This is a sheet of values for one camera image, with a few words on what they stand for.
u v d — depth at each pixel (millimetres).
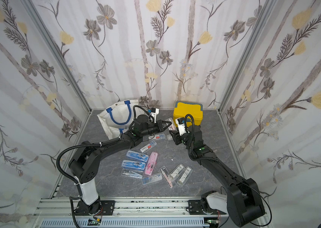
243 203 405
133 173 860
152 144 983
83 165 486
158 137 1023
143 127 678
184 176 838
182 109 1037
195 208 732
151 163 887
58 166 472
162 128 746
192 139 616
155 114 778
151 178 838
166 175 845
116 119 990
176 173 839
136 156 930
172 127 818
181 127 717
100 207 730
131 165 884
